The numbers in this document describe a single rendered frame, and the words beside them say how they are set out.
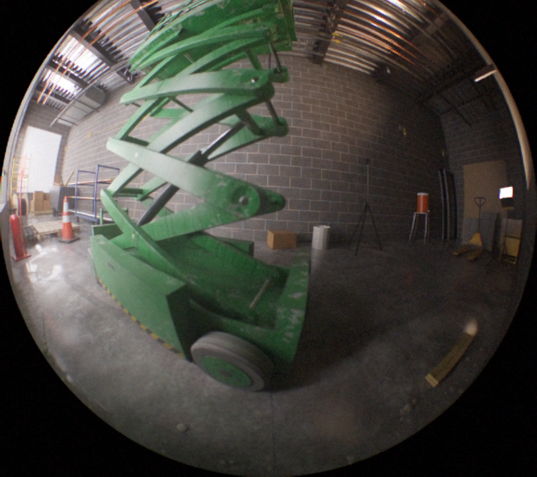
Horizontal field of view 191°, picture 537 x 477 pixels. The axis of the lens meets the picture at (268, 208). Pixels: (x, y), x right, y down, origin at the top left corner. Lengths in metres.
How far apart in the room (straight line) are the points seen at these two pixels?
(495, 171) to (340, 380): 6.45
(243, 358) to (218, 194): 0.52
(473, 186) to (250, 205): 6.69
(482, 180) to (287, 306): 6.61
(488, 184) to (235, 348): 6.72
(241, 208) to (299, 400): 0.79
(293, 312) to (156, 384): 0.69
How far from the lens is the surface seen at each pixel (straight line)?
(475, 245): 4.78
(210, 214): 0.60
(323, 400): 0.83
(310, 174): 3.07
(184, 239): 1.41
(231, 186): 0.49
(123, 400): 0.90
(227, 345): 0.57
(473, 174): 6.82
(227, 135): 0.83
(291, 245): 2.65
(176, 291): 0.58
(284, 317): 0.50
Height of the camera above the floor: 0.75
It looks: 3 degrees down
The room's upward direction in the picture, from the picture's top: 3 degrees clockwise
